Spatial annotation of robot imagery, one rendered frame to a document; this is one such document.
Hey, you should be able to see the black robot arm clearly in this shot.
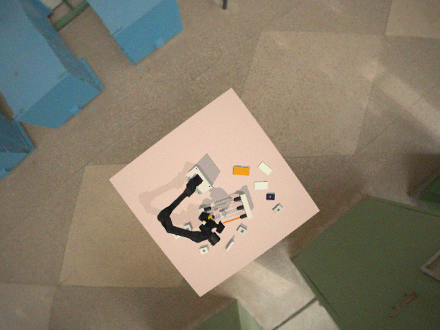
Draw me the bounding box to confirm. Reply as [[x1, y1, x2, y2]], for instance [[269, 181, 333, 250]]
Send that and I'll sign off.
[[157, 174, 221, 246]]

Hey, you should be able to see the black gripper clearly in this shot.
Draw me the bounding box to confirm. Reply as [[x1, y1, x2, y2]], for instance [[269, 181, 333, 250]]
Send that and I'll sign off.
[[198, 212, 225, 234]]

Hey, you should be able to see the orange rectangular block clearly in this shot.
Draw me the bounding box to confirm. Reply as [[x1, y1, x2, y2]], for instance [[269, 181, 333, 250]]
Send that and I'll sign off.
[[233, 166, 250, 176]]

